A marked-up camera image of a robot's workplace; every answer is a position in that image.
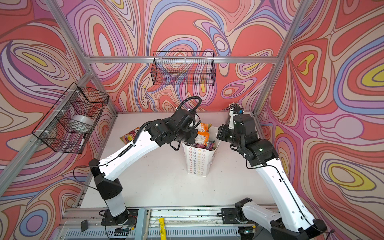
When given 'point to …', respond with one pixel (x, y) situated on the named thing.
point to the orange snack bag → (203, 135)
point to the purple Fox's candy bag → (210, 146)
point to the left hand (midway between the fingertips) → (199, 134)
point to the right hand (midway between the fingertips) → (219, 131)
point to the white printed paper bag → (201, 161)
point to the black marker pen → (81, 144)
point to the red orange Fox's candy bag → (129, 137)
